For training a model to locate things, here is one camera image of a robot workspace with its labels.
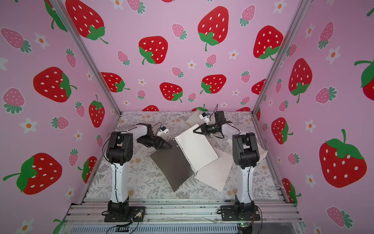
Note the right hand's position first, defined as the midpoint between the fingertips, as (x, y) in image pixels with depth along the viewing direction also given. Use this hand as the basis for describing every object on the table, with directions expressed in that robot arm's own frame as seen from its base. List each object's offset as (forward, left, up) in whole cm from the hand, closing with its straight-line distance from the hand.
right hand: (197, 130), depth 94 cm
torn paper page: (-22, -13, -14) cm, 30 cm away
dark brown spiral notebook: (-13, +3, -6) cm, 14 cm away
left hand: (-15, +15, -1) cm, 21 cm away
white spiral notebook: (+23, +4, -13) cm, 27 cm away
